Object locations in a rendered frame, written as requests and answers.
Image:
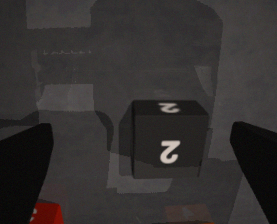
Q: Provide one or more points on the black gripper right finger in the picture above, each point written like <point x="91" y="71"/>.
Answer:
<point x="256" y="151"/>

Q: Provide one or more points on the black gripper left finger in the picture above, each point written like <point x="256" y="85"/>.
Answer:
<point x="24" y="162"/>

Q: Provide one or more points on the dark grey block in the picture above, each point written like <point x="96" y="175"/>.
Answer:
<point x="167" y="139"/>

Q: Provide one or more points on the red block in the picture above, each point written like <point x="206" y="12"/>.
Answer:
<point x="47" y="214"/>

